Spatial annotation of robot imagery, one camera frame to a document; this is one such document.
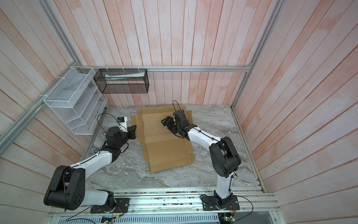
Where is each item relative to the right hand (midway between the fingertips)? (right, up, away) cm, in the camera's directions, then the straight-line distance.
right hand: (162, 123), depth 90 cm
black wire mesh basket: (-32, +32, +15) cm, 48 cm away
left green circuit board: (-27, -50, -19) cm, 60 cm away
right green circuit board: (+35, -49, -19) cm, 63 cm away
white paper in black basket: (-25, +31, 0) cm, 40 cm away
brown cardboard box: (0, -19, +6) cm, 19 cm away
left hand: (-16, -3, -2) cm, 17 cm away
